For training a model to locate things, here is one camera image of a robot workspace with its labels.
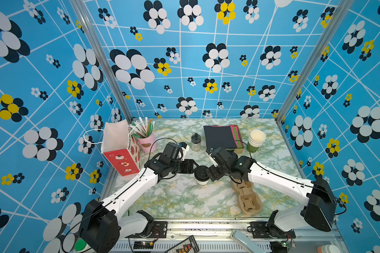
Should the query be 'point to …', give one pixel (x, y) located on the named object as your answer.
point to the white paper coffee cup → (202, 183)
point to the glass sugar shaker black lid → (196, 142)
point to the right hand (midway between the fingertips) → (214, 167)
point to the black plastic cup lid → (200, 174)
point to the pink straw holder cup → (146, 143)
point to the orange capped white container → (328, 249)
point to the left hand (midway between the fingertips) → (195, 166)
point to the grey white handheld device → (245, 243)
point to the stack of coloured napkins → (225, 136)
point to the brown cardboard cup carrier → (249, 202)
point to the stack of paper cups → (256, 139)
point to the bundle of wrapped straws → (140, 128)
